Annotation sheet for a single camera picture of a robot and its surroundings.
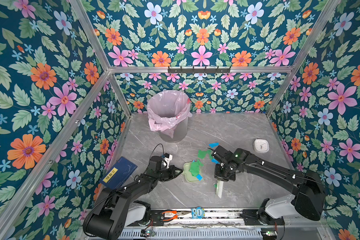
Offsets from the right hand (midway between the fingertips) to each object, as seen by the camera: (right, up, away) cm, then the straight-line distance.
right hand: (215, 178), depth 78 cm
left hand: (-17, +3, +5) cm, 18 cm away
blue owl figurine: (-9, -16, -4) cm, 19 cm away
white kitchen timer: (+34, +15, +20) cm, 42 cm away
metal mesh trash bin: (-21, +22, +31) cm, 43 cm away
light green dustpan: (-14, -3, +9) cm, 17 cm away
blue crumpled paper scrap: (-2, +12, -12) cm, 17 cm away
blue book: (-56, -2, +9) cm, 57 cm away
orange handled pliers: (-20, -17, -3) cm, 26 cm away
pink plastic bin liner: (-30, +40, +24) cm, 55 cm away
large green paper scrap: (-10, +2, +13) cm, 17 cm away
